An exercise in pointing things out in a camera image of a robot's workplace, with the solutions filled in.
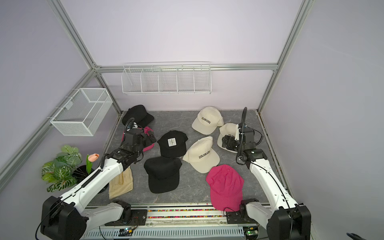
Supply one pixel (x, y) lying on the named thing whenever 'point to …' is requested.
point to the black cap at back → (140, 115)
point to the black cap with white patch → (173, 144)
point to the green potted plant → (65, 171)
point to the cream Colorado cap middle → (201, 156)
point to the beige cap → (122, 184)
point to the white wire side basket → (82, 114)
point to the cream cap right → (226, 129)
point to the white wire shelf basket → (166, 78)
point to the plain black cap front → (163, 173)
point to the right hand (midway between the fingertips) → (229, 138)
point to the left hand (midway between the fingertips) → (147, 135)
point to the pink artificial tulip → (89, 159)
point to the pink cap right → (226, 186)
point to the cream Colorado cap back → (208, 119)
